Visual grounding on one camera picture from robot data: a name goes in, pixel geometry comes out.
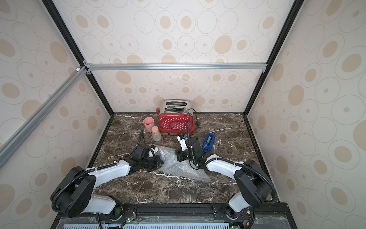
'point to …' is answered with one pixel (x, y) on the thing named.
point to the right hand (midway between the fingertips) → (179, 150)
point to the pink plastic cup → (148, 122)
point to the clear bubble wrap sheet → (172, 167)
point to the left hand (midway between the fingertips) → (169, 164)
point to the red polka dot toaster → (176, 116)
